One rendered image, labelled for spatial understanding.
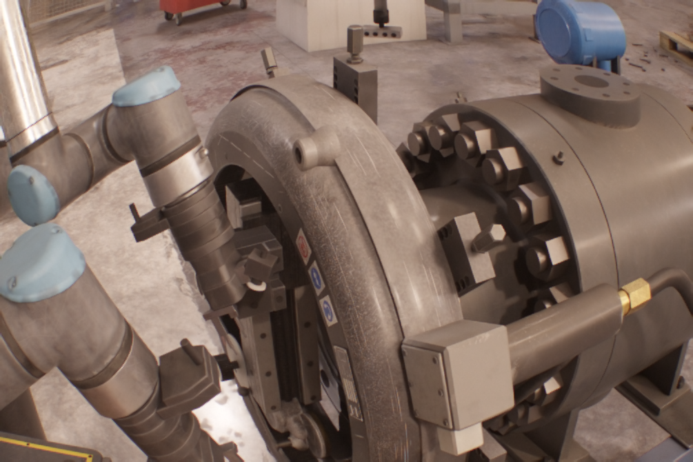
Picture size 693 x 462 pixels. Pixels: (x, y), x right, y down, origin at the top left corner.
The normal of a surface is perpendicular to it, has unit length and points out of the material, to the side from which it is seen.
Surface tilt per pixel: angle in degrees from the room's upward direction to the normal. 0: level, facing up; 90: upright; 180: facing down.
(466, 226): 50
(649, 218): 55
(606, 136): 23
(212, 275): 65
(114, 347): 77
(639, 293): 60
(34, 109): 70
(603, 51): 109
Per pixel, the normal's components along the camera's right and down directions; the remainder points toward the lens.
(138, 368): 0.85, -0.08
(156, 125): 0.22, 0.17
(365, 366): -0.67, 0.19
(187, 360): -0.40, -0.73
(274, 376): 0.46, 0.44
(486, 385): 0.41, 0.01
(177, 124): 0.70, -0.13
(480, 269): 0.33, -0.29
